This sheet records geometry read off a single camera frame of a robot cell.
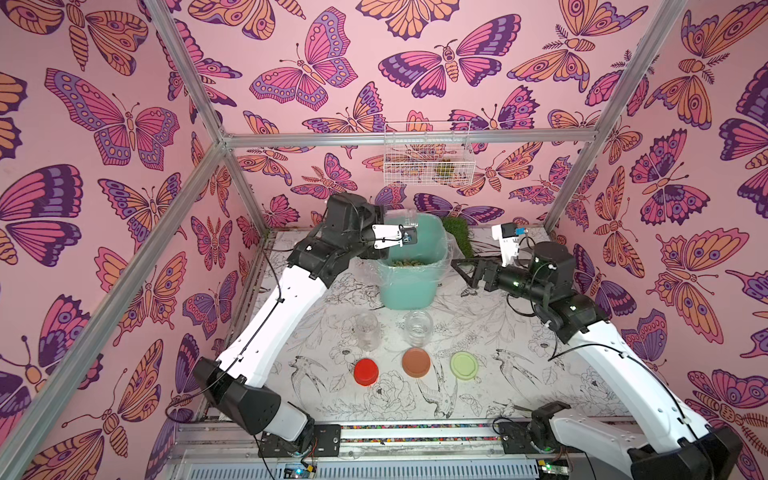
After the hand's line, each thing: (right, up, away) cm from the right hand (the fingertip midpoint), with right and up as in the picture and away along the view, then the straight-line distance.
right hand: (466, 259), depth 69 cm
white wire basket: (-5, +33, +26) cm, 43 cm away
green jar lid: (+4, -31, +17) cm, 36 cm away
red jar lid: (-24, -32, +15) cm, 43 cm away
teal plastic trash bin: (-11, -13, +27) cm, 32 cm away
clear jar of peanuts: (-24, -23, +24) cm, 41 cm away
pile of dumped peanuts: (-12, -2, +37) cm, 39 cm away
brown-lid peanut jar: (-9, -22, +24) cm, 33 cm away
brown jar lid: (-10, -30, +17) cm, 36 cm away
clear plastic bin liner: (-8, -1, +9) cm, 12 cm away
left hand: (-19, +10, +3) cm, 22 cm away
